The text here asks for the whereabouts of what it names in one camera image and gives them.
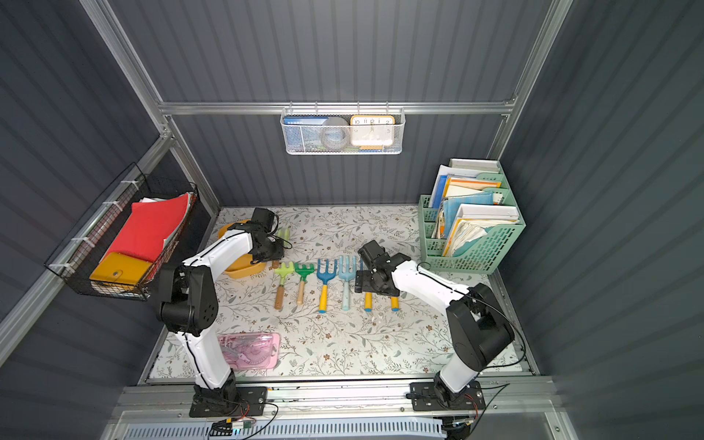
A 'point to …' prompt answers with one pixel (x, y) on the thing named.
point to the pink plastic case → (252, 350)
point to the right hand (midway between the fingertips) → (375, 284)
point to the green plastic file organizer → (480, 255)
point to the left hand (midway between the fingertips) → (275, 253)
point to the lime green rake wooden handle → (280, 291)
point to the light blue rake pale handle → (346, 278)
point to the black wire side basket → (78, 256)
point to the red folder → (147, 227)
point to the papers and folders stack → (467, 206)
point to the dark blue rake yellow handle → (395, 303)
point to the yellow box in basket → (121, 269)
